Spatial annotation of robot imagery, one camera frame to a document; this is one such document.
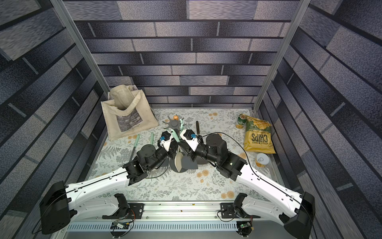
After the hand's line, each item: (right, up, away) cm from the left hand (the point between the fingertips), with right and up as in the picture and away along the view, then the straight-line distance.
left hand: (179, 137), depth 71 cm
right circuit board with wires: (+32, -45, +1) cm, 56 cm away
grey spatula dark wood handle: (+10, +4, +36) cm, 37 cm away
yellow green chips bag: (+50, -3, +24) cm, 56 cm away
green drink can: (+41, +9, +29) cm, 51 cm away
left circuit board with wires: (-30, -46, +1) cm, 55 cm away
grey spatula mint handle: (-33, -9, +27) cm, 43 cm away
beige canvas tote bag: (-31, +13, +13) cm, 36 cm away
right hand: (0, 0, -6) cm, 6 cm away
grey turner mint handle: (+4, -13, +5) cm, 15 cm away
